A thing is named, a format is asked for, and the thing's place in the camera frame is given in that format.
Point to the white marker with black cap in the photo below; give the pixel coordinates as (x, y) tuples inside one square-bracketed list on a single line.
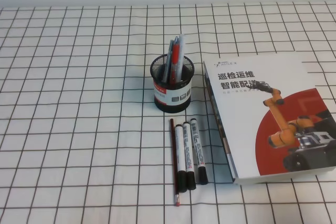
[(201, 168)]

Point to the black mesh pen holder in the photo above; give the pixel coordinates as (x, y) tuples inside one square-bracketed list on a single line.
[(172, 98)]

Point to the grey pen in holder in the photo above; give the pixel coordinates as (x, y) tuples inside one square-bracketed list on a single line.
[(168, 62)]

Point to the red pen in holder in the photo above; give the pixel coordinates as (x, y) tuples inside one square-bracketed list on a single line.
[(175, 56)]

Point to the white pen in holder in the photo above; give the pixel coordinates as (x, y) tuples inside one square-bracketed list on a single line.
[(181, 45)]

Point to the white marker left on table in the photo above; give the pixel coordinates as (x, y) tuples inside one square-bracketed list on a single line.
[(180, 158)]

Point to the white marker on table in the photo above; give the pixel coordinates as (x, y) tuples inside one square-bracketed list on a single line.
[(180, 158), (190, 174)]

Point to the white marker middle on table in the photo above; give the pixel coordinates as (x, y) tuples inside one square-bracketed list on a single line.
[(190, 174)]

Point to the white checkered tablecloth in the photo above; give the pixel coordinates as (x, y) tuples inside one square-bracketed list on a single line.
[(82, 140)]

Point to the dark red pencil with eraser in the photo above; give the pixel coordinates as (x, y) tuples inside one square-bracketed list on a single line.
[(174, 162)]

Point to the white robot brochure book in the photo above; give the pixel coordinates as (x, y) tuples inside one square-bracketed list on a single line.
[(272, 120)]

